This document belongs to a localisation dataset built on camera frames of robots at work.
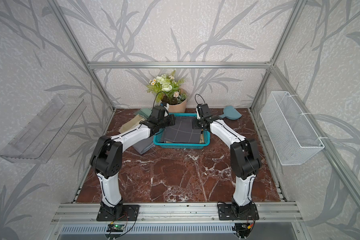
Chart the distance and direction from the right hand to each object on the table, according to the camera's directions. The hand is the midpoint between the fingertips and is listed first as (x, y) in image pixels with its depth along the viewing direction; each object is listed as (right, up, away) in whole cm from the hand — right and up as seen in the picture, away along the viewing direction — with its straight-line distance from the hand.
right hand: (195, 121), depth 95 cm
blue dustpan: (+29, +7, +24) cm, 39 cm away
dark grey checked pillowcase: (-9, -7, +2) cm, 11 cm away
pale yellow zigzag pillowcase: (+4, -12, +2) cm, 13 cm away
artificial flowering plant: (-18, +21, -5) cm, 28 cm away
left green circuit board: (-39, -51, -24) cm, 69 cm away
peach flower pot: (-10, +10, +9) cm, 16 cm away
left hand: (-12, +3, -1) cm, 13 cm away
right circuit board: (+23, -54, -21) cm, 62 cm away
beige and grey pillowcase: (-32, -16, -1) cm, 36 cm away
